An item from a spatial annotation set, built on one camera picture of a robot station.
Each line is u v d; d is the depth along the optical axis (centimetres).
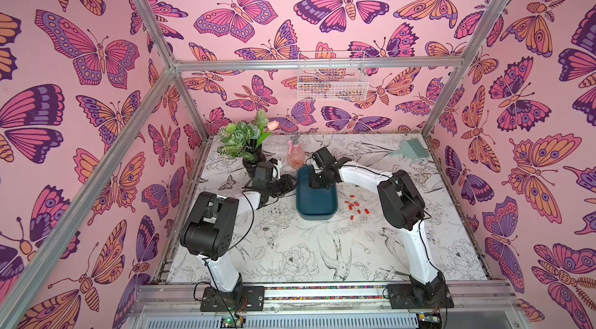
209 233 48
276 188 82
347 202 95
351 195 97
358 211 94
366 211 93
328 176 79
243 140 85
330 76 95
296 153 107
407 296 73
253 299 73
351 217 92
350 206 95
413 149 113
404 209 57
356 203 95
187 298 75
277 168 90
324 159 83
